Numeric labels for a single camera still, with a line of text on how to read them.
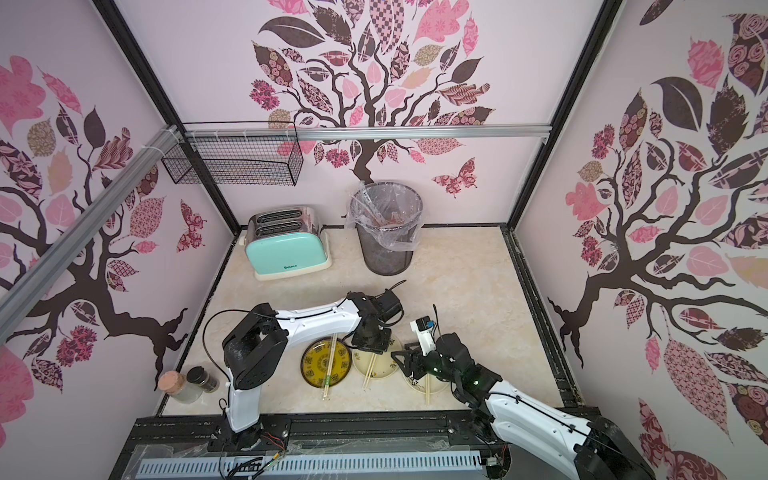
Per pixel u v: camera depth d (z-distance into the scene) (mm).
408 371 718
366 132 928
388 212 1055
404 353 767
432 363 720
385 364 833
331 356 851
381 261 995
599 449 426
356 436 730
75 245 585
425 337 725
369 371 813
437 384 801
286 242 948
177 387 727
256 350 483
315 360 854
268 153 947
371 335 730
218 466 695
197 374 741
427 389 792
